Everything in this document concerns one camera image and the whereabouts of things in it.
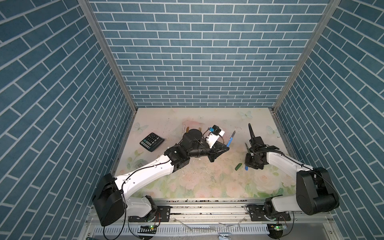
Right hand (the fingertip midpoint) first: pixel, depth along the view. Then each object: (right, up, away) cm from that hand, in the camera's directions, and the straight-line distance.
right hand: (246, 162), depth 90 cm
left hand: (-16, +12, -24) cm, 31 cm away
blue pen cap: (0, -3, -1) cm, 3 cm away
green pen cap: (-5, -3, 0) cm, 6 cm away
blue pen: (-15, +17, -26) cm, 34 cm away
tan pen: (-38, +19, +18) cm, 46 cm away
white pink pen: (-40, +19, +19) cm, 48 cm away
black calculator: (-61, +11, +9) cm, 63 cm away
